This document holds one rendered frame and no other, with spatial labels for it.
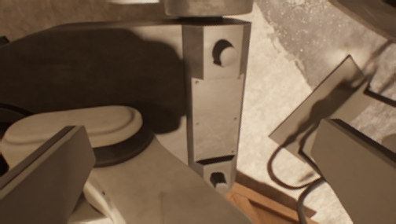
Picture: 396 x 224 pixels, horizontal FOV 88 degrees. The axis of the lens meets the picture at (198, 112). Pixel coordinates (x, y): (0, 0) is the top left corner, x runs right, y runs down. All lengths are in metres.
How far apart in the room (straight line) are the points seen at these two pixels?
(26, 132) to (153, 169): 0.20
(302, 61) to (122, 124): 0.65
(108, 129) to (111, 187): 0.09
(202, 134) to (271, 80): 0.36
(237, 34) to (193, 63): 0.10
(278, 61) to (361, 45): 0.33
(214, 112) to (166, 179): 0.25
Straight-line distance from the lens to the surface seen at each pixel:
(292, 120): 0.92
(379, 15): 0.35
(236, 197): 0.86
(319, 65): 0.88
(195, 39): 0.43
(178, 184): 0.30
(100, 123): 0.36
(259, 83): 0.76
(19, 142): 0.40
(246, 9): 0.47
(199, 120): 0.51
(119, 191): 0.31
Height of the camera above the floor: 0.61
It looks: 58 degrees down
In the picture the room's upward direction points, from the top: 154 degrees clockwise
